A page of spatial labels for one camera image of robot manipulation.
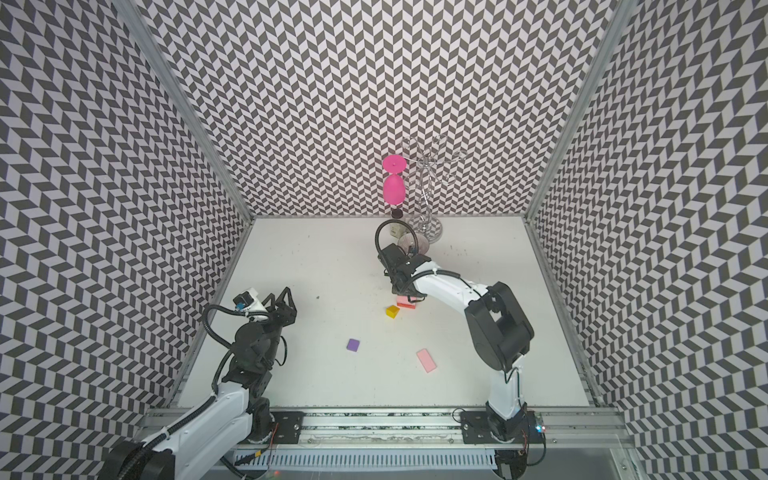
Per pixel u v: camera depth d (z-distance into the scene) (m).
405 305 0.96
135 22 0.72
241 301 0.68
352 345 0.86
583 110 0.83
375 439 0.72
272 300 0.81
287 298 0.78
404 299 0.96
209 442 0.53
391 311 0.93
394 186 0.98
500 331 0.48
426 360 0.85
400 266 0.66
